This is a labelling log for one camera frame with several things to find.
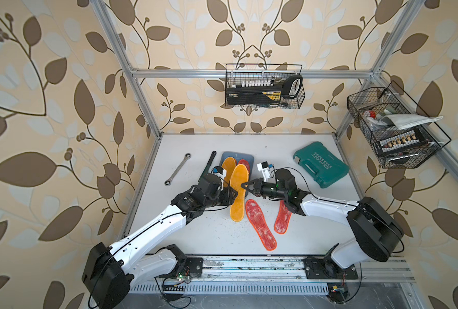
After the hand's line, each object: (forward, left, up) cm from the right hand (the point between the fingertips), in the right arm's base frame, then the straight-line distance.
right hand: (241, 185), depth 80 cm
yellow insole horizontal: (+22, +6, -14) cm, 26 cm away
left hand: (-4, +2, +2) cm, 5 cm away
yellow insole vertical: (+4, +1, +1) cm, 5 cm away
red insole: (+24, -4, -16) cm, 29 cm away
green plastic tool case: (+15, -46, -12) cm, 49 cm away
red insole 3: (-9, -19, -16) cm, 26 cm away
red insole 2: (-7, -6, -16) cm, 19 cm away
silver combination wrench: (+29, +30, -15) cm, 45 cm away
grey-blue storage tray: (+27, 0, -14) cm, 30 cm away
